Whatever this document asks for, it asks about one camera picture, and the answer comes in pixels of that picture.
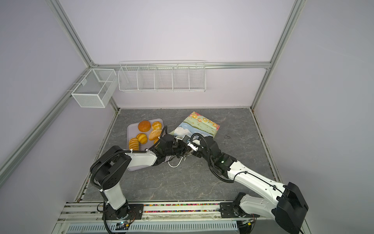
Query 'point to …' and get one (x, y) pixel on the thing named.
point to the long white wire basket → (162, 76)
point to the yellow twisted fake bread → (155, 138)
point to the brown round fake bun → (144, 126)
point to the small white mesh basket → (97, 87)
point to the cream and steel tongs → (180, 160)
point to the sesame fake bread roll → (154, 134)
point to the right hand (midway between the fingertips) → (195, 138)
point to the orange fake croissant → (157, 125)
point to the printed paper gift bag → (196, 123)
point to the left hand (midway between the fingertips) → (194, 148)
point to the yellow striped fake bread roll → (141, 138)
